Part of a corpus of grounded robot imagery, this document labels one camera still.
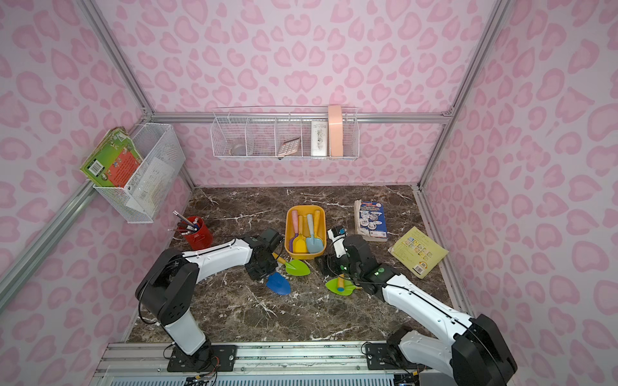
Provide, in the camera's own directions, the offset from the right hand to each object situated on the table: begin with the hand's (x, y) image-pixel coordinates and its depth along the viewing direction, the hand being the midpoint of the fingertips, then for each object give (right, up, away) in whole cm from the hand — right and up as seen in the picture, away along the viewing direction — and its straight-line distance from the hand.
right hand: (322, 256), depth 80 cm
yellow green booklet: (+38, -2, +16) cm, 41 cm away
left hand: (-19, -7, +11) cm, 23 cm away
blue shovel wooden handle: (-16, -12, +8) cm, 21 cm away
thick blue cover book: (+21, +11, +23) cm, 33 cm away
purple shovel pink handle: (-11, +8, +20) cm, 24 cm away
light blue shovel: (-3, +1, +17) cm, 17 cm away
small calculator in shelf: (-12, +40, +13) cm, 44 cm away
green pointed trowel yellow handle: (-10, -7, +12) cm, 17 cm away
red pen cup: (-47, +6, +10) cm, 48 cm away
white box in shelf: (-1, +43, +12) cm, 44 cm away
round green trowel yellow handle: (+7, -12, +5) cm, 14 cm away
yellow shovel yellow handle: (-9, +2, +17) cm, 20 cm away
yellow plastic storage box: (-8, +15, +26) cm, 31 cm away
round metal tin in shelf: (-34, +39, +17) cm, 55 cm away
